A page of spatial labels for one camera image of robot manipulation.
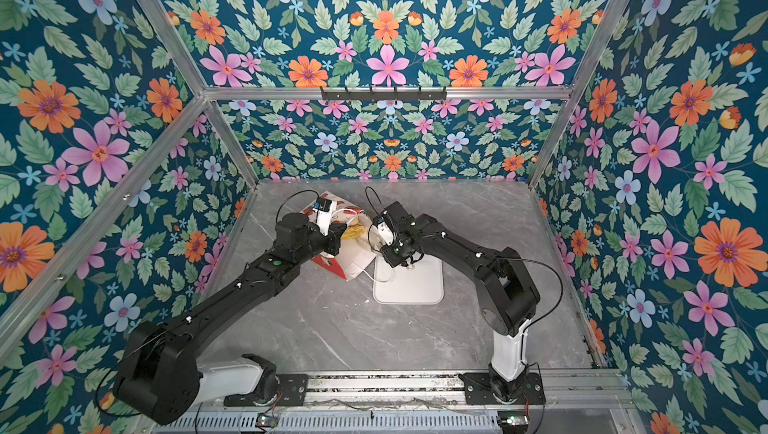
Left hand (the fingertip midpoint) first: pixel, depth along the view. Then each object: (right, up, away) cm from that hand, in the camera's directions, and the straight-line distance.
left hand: (349, 218), depth 80 cm
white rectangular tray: (+20, -20, +11) cm, 30 cm away
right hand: (+11, -11, +9) cm, 18 cm away
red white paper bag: (0, -9, +17) cm, 19 cm away
